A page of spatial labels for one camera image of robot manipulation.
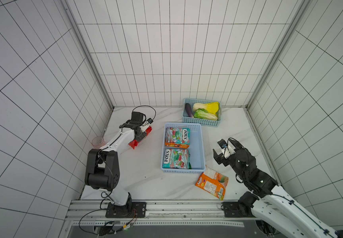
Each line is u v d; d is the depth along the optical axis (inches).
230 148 25.2
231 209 28.1
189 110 44.5
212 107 42.7
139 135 26.9
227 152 24.4
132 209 28.0
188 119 41.0
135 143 34.6
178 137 37.1
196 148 37.3
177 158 33.0
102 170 17.9
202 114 41.7
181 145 37.1
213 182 31.4
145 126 32.6
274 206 19.3
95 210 25.3
